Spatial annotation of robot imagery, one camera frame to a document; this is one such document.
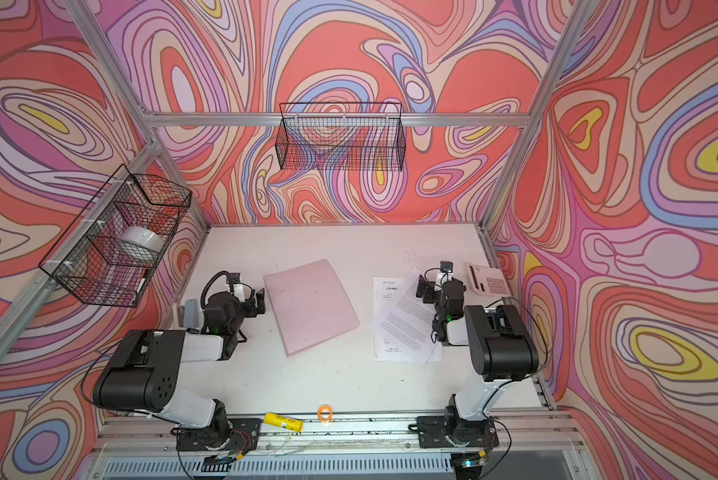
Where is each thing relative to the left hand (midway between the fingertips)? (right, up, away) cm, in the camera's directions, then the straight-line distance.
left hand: (251, 288), depth 94 cm
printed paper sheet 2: (+43, -1, +7) cm, 44 cm away
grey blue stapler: (-19, -8, -1) cm, 20 cm away
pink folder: (+18, -6, +4) cm, 20 cm away
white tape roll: (-18, +15, -22) cm, 32 cm away
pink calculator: (+79, +2, +8) cm, 79 cm away
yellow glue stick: (+16, -31, -20) cm, 41 cm away
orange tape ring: (+25, -30, -17) cm, 43 cm away
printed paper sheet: (+50, -11, -1) cm, 51 cm away
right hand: (+60, +2, +3) cm, 60 cm away
